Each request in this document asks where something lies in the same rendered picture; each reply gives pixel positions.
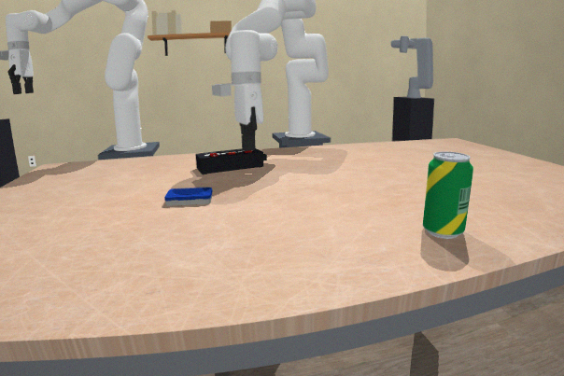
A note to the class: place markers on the green and yellow drink can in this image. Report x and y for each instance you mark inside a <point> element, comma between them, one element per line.
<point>448,194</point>

